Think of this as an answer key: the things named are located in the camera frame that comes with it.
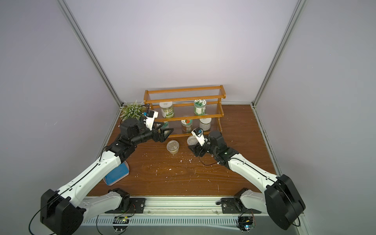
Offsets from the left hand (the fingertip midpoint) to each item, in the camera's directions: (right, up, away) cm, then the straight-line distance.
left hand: (169, 126), depth 72 cm
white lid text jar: (+20, 0, +23) cm, 31 cm away
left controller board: (-25, -49, 0) cm, 55 cm away
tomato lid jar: (+8, -1, +26) cm, 27 cm away
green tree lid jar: (+16, +11, +16) cm, 25 cm away
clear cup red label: (+12, -8, +7) cm, 16 cm away
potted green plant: (-28, +9, +20) cm, 36 cm away
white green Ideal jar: (-4, +10, +16) cm, 19 cm away
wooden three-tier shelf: (+10, +9, +22) cm, 26 cm away
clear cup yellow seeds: (0, -14, +17) cm, 22 cm away
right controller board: (+37, -46, -3) cm, 60 cm away
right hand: (+13, -8, +8) cm, 17 cm away
